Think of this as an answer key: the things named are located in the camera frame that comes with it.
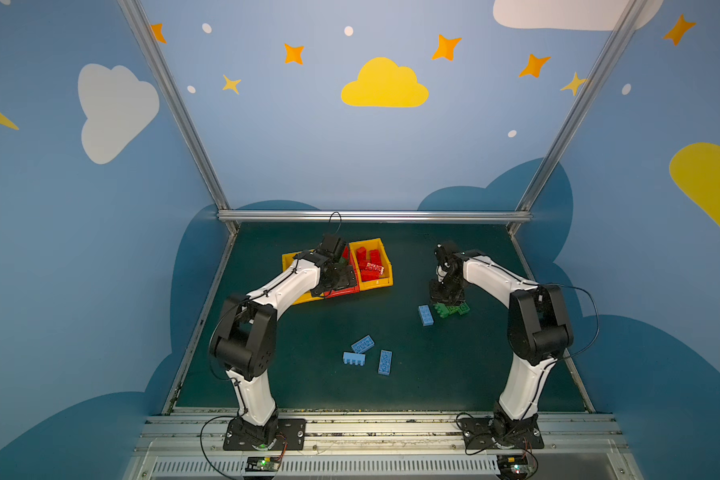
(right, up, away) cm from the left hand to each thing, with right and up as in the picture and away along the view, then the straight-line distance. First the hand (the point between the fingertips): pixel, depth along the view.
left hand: (344, 283), depth 93 cm
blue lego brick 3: (+27, -11, +2) cm, 29 cm away
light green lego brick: (+35, -9, +2) cm, 36 cm away
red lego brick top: (+5, +8, +14) cm, 17 cm away
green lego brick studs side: (+32, -9, +2) cm, 33 cm away
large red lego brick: (+9, +3, +8) cm, 13 cm away
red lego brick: (+11, +8, +15) cm, 20 cm away
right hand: (+31, -5, +2) cm, 32 cm away
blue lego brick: (+6, -18, -3) cm, 20 cm away
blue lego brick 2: (+13, -24, -4) cm, 27 cm away
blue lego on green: (+4, -21, -9) cm, 23 cm away
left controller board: (-18, -41, -23) cm, 51 cm away
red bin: (0, +9, +11) cm, 14 cm away
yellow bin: (+14, +1, +9) cm, 17 cm away
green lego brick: (+39, -8, +2) cm, 40 cm away
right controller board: (+42, -43, -22) cm, 64 cm away
